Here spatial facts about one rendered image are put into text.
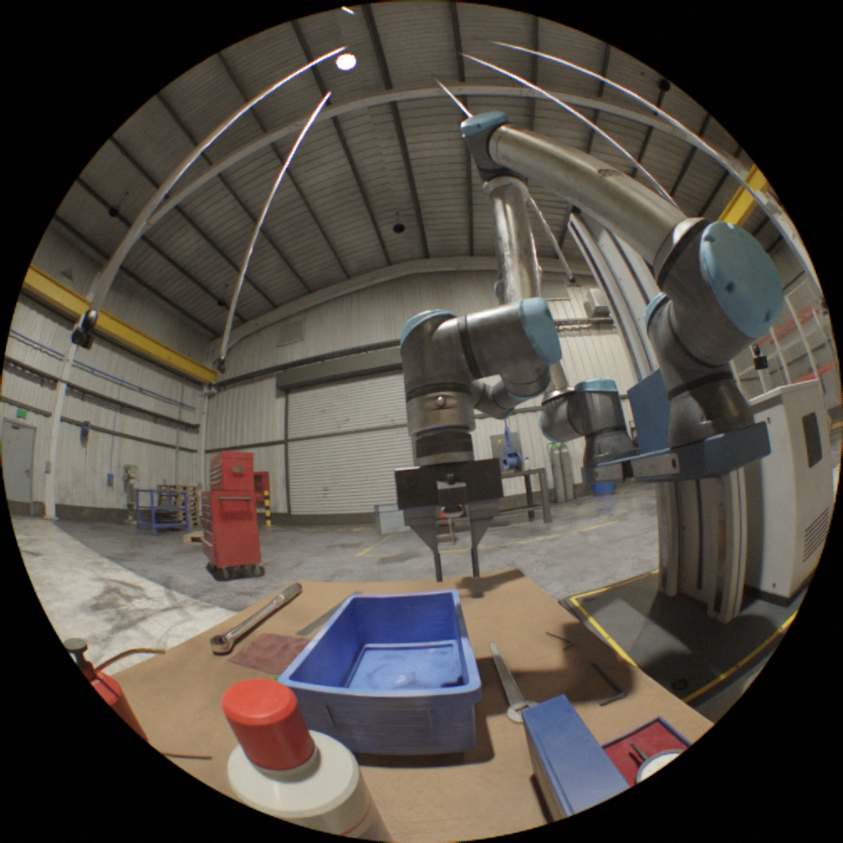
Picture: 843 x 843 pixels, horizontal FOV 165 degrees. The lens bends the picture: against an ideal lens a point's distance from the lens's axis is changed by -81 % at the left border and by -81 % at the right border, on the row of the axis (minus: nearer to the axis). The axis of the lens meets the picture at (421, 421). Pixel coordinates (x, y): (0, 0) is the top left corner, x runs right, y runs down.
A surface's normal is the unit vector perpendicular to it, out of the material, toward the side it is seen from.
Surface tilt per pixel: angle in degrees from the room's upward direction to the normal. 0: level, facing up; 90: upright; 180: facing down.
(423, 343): 91
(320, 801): 42
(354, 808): 90
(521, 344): 131
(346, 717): 90
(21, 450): 90
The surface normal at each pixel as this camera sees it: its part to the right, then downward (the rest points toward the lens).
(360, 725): -0.04, -0.23
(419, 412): -0.61, -0.12
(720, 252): -0.37, -0.10
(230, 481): 0.78, -0.22
